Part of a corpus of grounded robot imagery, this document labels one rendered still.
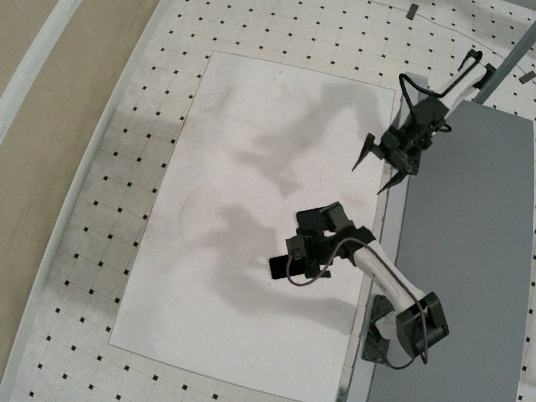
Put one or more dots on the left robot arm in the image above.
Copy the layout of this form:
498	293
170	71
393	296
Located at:
395	316

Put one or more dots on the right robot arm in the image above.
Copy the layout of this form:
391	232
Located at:
467	76

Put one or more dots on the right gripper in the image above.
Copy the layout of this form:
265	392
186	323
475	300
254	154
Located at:
398	159

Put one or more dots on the grey vertical metal posts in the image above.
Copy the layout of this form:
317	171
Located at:
517	53

